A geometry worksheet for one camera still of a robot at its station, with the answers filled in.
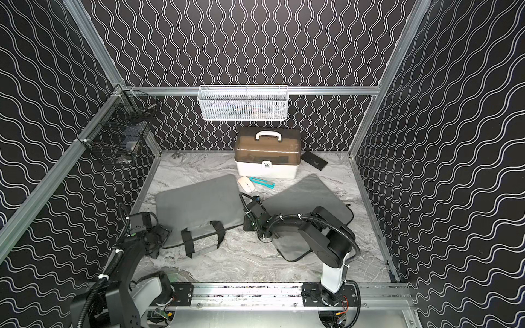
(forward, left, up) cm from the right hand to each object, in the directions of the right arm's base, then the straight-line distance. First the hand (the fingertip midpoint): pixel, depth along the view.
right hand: (247, 220), depth 93 cm
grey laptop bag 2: (+13, -26, 0) cm, 29 cm away
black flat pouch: (+36, -35, +2) cm, 50 cm away
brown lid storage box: (+23, -9, +20) cm, 32 cm away
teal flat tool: (+20, -10, 0) cm, 23 cm away
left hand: (-9, +35, +4) cm, 36 cm away
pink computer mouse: (+19, +2, +3) cm, 19 cm away
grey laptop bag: (+2, +23, +1) cm, 23 cm away
